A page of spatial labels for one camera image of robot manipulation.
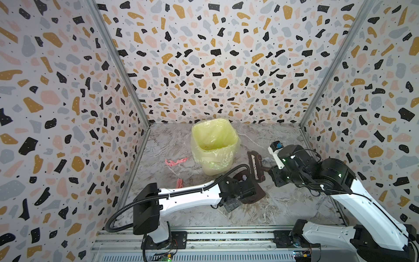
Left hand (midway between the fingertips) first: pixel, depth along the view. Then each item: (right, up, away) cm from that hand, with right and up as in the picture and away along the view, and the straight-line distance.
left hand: (231, 197), depth 74 cm
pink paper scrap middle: (-28, +2, +16) cm, 32 cm away
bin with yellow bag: (-9, +25, +25) cm, 37 cm away
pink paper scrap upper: (-28, +13, +26) cm, 41 cm away
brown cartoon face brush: (+12, +12, +1) cm, 17 cm away
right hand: (+13, +15, -11) cm, 23 cm away
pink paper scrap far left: (-35, +12, +25) cm, 45 cm away
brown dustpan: (+15, -1, +9) cm, 18 cm away
